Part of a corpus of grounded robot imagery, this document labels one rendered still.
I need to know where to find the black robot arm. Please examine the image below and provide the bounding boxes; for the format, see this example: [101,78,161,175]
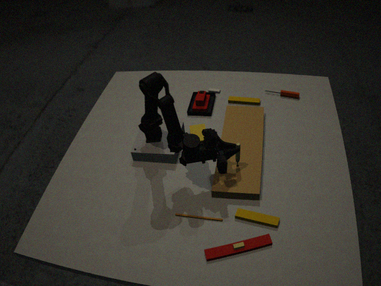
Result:
[138,72,220,166]

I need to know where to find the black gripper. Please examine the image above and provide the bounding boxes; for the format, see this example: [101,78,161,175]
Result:
[199,139,240,174]

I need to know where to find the awl with orange-brown handle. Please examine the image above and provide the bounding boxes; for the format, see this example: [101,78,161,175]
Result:
[268,90,299,99]

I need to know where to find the tan wooden panel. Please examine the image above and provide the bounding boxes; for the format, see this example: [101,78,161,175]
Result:
[211,105,264,201]

